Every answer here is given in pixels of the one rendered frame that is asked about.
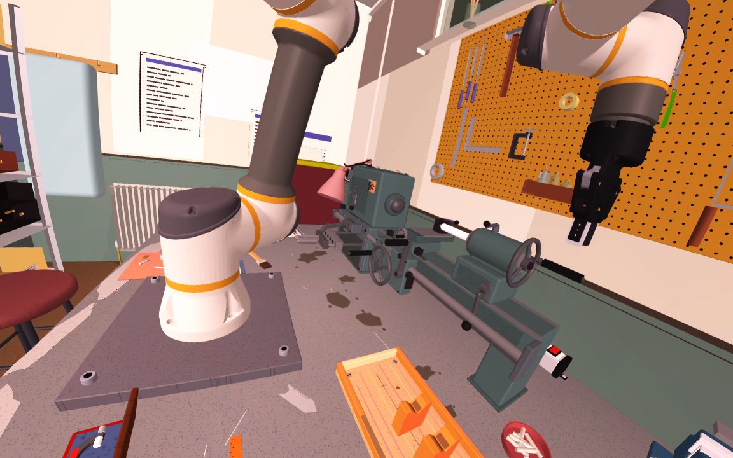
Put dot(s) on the yellow tape roll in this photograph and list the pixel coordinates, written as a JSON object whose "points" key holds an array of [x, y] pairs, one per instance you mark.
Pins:
{"points": [[564, 102]]}

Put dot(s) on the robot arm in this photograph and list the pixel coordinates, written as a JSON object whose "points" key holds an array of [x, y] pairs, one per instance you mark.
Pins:
{"points": [[290, 114]]}

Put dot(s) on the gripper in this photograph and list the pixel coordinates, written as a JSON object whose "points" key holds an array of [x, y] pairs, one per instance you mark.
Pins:
{"points": [[621, 143]]}

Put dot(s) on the wooden wall strip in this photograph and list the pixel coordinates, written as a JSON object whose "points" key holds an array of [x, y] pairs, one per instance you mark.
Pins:
{"points": [[105, 65]]}

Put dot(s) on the black carriage lever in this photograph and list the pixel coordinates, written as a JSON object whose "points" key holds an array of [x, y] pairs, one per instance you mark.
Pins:
{"points": [[396, 242]]}

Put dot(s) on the blue book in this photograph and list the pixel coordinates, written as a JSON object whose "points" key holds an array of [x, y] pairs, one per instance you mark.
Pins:
{"points": [[710, 445]]}

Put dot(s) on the black gear-change lever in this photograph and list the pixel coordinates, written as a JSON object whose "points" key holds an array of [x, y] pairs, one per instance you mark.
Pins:
{"points": [[360, 252]]}

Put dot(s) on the orange notched block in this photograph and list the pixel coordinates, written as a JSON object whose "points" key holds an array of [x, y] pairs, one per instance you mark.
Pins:
{"points": [[412, 415], [438, 444]]}

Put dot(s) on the white poster blue stripe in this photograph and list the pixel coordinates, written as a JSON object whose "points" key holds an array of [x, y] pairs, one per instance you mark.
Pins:
{"points": [[315, 143]]}

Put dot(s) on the brown small wall shelf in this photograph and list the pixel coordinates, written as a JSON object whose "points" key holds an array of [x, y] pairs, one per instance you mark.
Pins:
{"points": [[544, 189]]}

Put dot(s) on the white control box red button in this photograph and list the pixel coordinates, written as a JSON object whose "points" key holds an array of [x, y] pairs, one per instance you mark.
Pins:
{"points": [[555, 360]]}

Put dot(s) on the black half-nut lever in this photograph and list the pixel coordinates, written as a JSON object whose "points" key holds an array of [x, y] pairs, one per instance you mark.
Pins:
{"points": [[409, 282]]}

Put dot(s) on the red round stool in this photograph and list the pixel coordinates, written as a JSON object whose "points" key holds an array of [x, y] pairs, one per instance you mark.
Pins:
{"points": [[13, 299]]}

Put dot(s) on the pale blue panel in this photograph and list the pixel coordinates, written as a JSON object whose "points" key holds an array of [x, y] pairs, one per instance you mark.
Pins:
{"points": [[64, 127]]}

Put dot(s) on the grey steel square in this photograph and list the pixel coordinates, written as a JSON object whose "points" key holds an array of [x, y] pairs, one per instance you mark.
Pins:
{"points": [[468, 147]]}

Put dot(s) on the white radiator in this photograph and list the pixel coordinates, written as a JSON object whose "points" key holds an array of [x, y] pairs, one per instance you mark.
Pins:
{"points": [[137, 213]]}

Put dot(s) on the red dish with white chalks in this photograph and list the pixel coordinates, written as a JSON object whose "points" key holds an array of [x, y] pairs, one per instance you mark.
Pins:
{"points": [[525, 440]]}

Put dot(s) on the brown wooden stick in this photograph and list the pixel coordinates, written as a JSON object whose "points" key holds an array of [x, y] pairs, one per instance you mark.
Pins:
{"points": [[128, 426]]}

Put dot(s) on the orange ruler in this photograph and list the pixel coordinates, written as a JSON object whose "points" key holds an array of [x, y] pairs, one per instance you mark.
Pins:
{"points": [[235, 446]]}

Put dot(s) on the grey round headstock knob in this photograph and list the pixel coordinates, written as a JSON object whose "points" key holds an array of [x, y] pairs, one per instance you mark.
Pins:
{"points": [[396, 204]]}

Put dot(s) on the white window sill shelf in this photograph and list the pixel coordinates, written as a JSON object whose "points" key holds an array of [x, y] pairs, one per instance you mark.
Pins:
{"points": [[468, 28]]}

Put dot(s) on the white text poster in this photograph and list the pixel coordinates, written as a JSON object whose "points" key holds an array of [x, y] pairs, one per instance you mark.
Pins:
{"points": [[172, 94]]}

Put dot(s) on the grey metal shelf unit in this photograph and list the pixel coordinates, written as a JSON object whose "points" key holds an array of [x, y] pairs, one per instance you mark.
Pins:
{"points": [[26, 127]]}

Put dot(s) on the dark red cabinet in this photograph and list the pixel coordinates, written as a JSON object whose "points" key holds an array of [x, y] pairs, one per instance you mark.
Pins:
{"points": [[309, 191]]}

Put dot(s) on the grey arrow-shaped plate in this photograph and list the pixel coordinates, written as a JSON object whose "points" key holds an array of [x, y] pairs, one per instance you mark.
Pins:
{"points": [[298, 398]]}

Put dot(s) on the orange paper sheet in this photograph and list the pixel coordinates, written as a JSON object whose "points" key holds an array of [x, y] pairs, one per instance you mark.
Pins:
{"points": [[140, 267]]}

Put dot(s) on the pink lamp shade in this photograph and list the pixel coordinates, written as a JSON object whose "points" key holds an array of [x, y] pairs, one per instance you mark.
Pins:
{"points": [[333, 186]]}

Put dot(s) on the teal lathe body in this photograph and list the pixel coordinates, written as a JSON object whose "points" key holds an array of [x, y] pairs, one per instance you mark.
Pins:
{"points": [[487, 280]]}

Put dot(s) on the grey carriage handwheel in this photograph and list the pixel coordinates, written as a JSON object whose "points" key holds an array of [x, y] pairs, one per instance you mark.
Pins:
{"points": [[380, 266]]}

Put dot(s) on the grey leadscrew rod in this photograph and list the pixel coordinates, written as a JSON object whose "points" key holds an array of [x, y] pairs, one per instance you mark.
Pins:
{"points": [[462, 315]]}

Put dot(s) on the orange wooden tray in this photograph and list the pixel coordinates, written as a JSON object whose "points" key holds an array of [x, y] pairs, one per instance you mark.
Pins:
{"points": [[379, 388]]}

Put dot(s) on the orange pegboard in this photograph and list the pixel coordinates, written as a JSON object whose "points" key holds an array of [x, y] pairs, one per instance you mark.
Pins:
{"points": [[691, 184]]}

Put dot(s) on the white tapered centre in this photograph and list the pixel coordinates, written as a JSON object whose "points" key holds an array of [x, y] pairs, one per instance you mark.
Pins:
{"points": [[454, 230]]}

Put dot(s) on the yellow cardboard box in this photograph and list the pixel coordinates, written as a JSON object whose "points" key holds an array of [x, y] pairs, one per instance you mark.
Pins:
{"points": [[16, 259]]}

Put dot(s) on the grey tailstock handwheel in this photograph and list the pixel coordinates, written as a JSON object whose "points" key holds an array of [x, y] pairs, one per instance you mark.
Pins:
{"points": [[523, 262]]}

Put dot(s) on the grey square base plate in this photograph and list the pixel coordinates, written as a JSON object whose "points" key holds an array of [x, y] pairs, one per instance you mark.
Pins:
{"points": [[214, 362]]}

